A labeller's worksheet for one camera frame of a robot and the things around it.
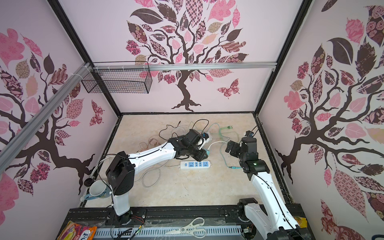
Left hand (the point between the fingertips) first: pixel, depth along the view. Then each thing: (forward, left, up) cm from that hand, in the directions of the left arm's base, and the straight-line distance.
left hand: (203, 156), depth 84 cm
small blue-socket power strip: (-1, +5, -9) cm, 10 cm away
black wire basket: (+45, +52, +22) cm, 72 cm away
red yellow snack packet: (-34, +61, -8) cm, 71 cm away
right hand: (+4, -18, +8) cm, 20 cm away
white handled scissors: (-33, +5, -10) cm, 35 cm away
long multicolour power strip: (+4, -3, +11) cm, 12 cm away
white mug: (-16, +56, -6) cm, 59 cm away
